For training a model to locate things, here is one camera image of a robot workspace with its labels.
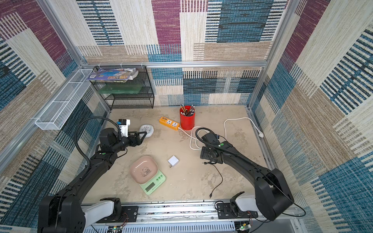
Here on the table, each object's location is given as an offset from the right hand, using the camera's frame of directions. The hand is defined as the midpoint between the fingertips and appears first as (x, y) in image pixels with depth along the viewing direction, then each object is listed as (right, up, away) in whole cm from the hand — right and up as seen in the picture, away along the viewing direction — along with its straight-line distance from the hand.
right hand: (211, 158), depth 86 cm
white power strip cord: (-12, +12, +16) cm, 23 cm away
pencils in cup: (-13, +27, +11) cm, 32 cm away
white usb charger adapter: (-23, -3, +3) cm, 23 cm away
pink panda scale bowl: (-39, -6, -1) cm, 39 cm away
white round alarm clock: (-42, +16, +19) cm, 49 cm away
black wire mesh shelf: (-46, +39, +6) cm, 60 cm away
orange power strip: (-27, +20, +21) cm, 40 cm away
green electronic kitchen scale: (-34, -15, -5) cm, 37 cm away
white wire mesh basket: (-78, +23, -16) cm, 83 cm away
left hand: (-39, +15, -4) cm, 42 cm away
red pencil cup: (-14, +24, +12) cm, 30 cm away
